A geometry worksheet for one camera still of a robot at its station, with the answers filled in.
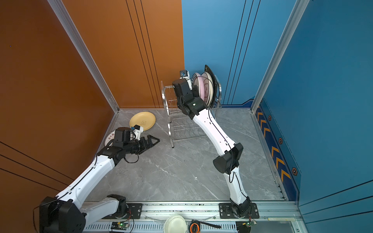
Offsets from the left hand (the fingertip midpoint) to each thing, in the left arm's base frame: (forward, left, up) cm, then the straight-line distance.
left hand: (155, 141), depth 80 cm
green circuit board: (-36, +16, -20) cm, 44 cm away
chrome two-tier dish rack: (+24, -12, -16) cm, 31 cm away
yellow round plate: (+32, +18, -17) cm, 40 cm away
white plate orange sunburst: (+14, +38, -17) cm, 44 cm away
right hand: (+21, -19, +22) cm, 36 cm away
